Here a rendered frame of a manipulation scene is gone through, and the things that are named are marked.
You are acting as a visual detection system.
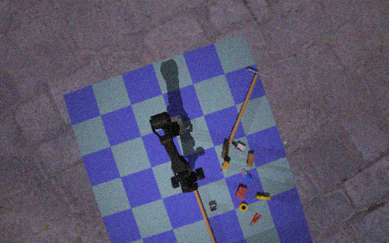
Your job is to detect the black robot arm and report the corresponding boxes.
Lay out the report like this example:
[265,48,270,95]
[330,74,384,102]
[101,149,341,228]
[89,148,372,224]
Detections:
[149,111,199,193]

